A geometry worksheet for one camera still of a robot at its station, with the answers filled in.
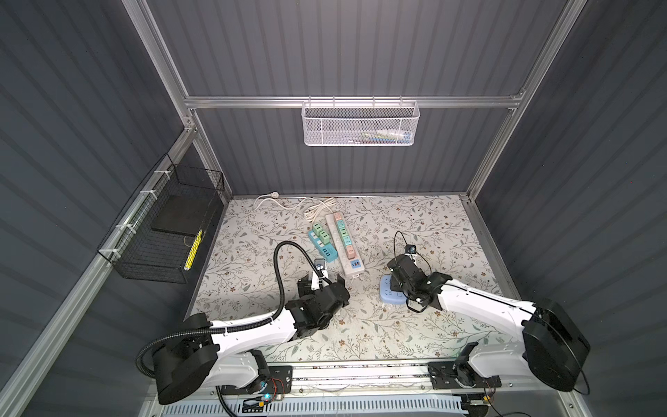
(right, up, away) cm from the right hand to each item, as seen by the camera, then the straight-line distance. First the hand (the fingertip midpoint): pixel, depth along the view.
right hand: (399, 277), depth 87 cm
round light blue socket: (-4, -6, 0) cm, 7 cm away
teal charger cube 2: (-18, +12, +9) cm, 23 cm away
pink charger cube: (-21, +21, +18) cm, 35 cm away
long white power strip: (-16, +3, +6) cm, 18 cm away
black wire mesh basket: (-73, +15, -16) cm, 76 cm away
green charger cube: (-19, +15, +12) cm, 27 cm away
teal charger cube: (-20, +18, +15) cm, 31 cm away
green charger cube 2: (-30, +17, +13) cm, 36 cm away
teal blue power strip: (-26, +8, +12) cm, 29 cm away
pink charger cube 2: (-17, +8, +6) cm, 20 cm away
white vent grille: (-24, -32, -17) cm, 43 cm away
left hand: (-25, +1, -5) cm, 25 cm away
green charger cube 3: (-26, +13, +11) cm, 31 cm away
